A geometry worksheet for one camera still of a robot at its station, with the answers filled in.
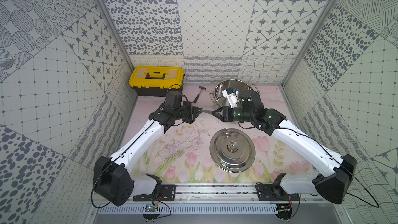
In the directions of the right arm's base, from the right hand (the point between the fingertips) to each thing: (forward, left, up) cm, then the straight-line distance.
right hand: (214, 115), depth 70 cm
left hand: (+7, +5, -1) cm, 9 cm away
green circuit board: (-33, +31, -30) cm, 54 cm away
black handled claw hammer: (+34, +11, -27) cm, 45 cm away
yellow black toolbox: (+34, +38, -11) cm, 52 cm away
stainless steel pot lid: (-6, -11, -27) cm, 29 cm away
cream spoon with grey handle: (+3, +3, -2) cm, 5 cm away
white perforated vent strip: (-33, +11, -29) cm, 45 cm away
